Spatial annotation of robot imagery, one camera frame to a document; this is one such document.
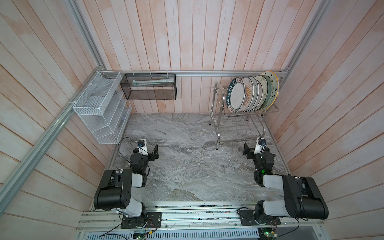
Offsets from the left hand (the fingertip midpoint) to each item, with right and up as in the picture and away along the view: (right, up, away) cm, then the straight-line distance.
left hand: (150, 146), depth 91 cm
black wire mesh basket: (-4, +41, +12) cm, 43 cm away
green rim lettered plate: (+51, +31, -6) cm, 60 cm away
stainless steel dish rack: (+56, +13, +16) cm, 60 cm away
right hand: (+64, +2, -2) cm, 64 cm away
